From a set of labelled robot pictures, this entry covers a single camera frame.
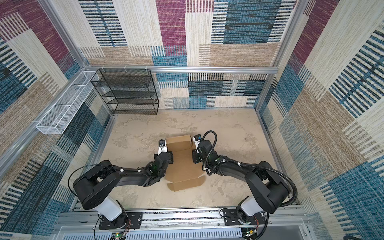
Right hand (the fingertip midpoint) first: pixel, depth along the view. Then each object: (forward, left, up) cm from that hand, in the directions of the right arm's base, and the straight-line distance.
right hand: (193, 152), depth 89 cm
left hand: (+3, +15, +1) cm, 15 cm away
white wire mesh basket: (+3, +63, +28) cm, 69 cm away
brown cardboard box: (-9, +7, -8) cm, 14 cm away
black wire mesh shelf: (+47, +47, +10) cm, 67 cm away
